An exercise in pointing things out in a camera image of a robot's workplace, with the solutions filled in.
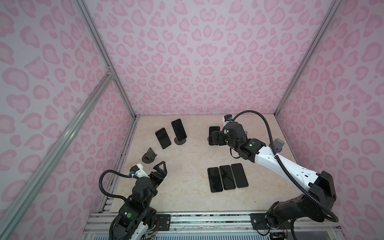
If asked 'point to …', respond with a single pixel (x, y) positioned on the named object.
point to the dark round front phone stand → (149, 157)
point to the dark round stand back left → (180, 142)
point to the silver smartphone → (179, 129)
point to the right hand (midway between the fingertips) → (219, 131)
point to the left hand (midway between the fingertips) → (162, 164)
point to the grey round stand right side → (277, 149)
